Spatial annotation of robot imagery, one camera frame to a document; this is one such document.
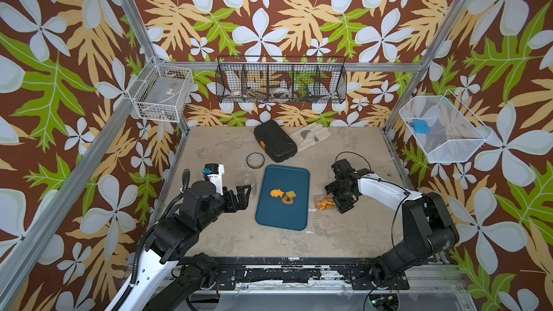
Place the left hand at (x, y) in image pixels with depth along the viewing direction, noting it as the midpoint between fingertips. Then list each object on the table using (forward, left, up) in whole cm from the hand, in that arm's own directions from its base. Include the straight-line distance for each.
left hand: (241, 186), depth 68 cm
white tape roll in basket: (+49, -13, 0) cm, 51 cm away
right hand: (+8, -33, -24) cm, 42 cm away
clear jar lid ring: (+30, 0, -28) cm, 41 cm away
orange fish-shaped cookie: (+10, -12, -25) cm, 30 cm away
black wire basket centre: (+54, -14, +4) cm, 55 cm away
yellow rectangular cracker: (+10, -18, -25) cm, 32 cm away
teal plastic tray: (+3, -10, -28) cm, 30 cm away
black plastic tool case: (+37, -11, -20) cm, 43 cm away
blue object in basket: (+28, -70, 0) cm, 75 cm away
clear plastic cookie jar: (+14, 0, -20) cm, 24 cm away
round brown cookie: (+7, -16, -26) cm, 31 cm away
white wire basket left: (+38, +36, +8) cm, 53 cm away
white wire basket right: (+24, -77, +1) cm, 81 cm away
